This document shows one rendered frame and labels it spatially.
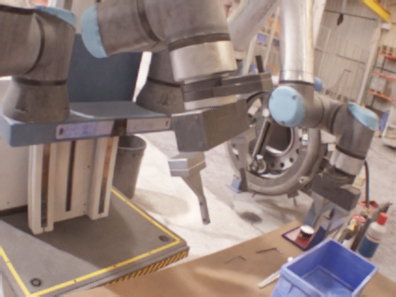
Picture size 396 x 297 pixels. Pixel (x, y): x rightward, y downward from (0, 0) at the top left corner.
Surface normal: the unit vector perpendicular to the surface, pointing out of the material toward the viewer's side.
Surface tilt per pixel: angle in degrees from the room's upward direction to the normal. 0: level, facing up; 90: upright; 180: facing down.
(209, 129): 67
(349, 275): 90
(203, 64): 84
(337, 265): 90
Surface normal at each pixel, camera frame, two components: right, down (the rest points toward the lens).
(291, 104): -0.79, 0.11
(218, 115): 0.82, -0.03
